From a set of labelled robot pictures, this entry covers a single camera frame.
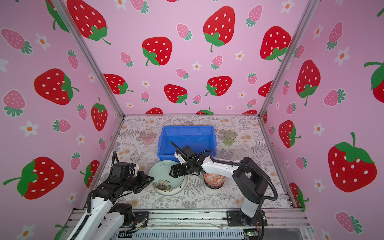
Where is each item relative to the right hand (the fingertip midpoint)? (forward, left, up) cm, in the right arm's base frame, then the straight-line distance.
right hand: (173, 173), depth 83 cm
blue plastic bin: (+31, -11, -7) cm, 33 cm away
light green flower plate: (-6, +4, +2) cm, 7 cm away
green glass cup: (+31, -32, -2) cm, 45 cm away
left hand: (-5, +8, +4) cm, 11 cm away
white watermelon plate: (-8, -4, -4) cm, 10 cm away
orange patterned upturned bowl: (-2, -23, -1) cm, 23 cm away
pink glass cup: (+32, +30, -11) cm, 45 cm away
